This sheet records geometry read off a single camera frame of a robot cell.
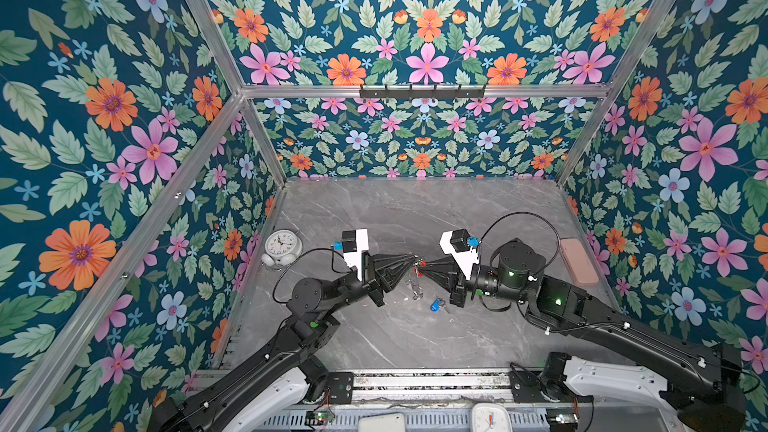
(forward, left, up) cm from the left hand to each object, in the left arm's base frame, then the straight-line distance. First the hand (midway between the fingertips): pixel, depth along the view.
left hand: (415, 262), depth 52 cm
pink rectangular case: (+16, -54, -37) cm, 68 cm away
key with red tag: (+2, -2, -5) cm, 6 cm away
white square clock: (-22, -17, -36) cm, 45 cm away
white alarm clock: (+27, +40, -36) cm, 61 cm away
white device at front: (-21, +8, -37) cm, 43 cm away
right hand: (+2, -2, -6) cm, 7 cm away
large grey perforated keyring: (-2, -1, -9) cm, 10 cm away
